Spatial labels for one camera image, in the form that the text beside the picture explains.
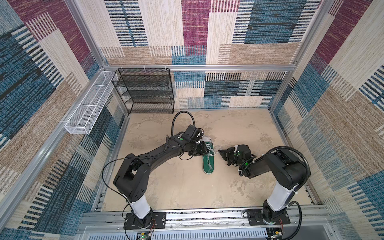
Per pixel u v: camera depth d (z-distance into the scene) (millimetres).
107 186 470
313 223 729
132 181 456
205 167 875
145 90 1108
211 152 912
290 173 494
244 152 747
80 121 912
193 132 689
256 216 731
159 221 734
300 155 480
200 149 760
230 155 851
